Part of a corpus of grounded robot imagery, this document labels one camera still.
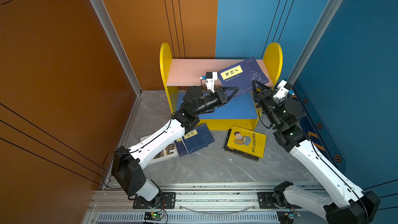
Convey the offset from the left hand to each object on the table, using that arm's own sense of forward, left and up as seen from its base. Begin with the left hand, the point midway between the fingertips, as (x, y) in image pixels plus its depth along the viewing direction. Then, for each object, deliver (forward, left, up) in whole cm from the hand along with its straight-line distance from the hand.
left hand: (239, 88), depth 60 cm
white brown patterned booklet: (-8, +33, -42) cm, 54 cm away
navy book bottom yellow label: (-7, +26, -41) cm, 49 cm away
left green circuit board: (-38, +37, -46) cm, 70 cm away
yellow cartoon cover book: (-1, -12, -42) cm, 44 cm away
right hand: (+3, -4, +1) cm, 6 cm away
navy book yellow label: (0, +17, -41) cm, 45 cm away
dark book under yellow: (-8, -6, -42) cm, 43 cm away
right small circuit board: (-37, -25, -46) cm, 64 cm away
